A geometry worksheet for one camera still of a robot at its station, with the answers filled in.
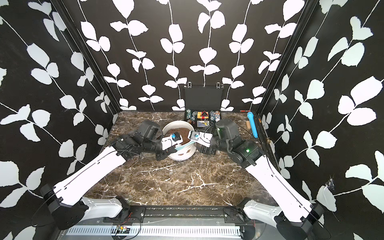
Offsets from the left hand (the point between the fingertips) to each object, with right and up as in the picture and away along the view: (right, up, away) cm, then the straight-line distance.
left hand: (175, 146), depth 71 cm
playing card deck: (+15, +11, +40) cm, 44 cm away
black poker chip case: (+16, +26, +47) cm, 56 cm away
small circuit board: (-25, -40, -1) cm, 47 cm away
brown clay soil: (+2, +5, +25) cm, 25 cm away
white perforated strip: (-8, -41, 0) cm, 41 cm away
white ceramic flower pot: (+4, -6, +17) cm, 19 cm away
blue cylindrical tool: (+53, +17, +44) cm, 71 cm away
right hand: (+11, +7, -5) cm, 14 cm away
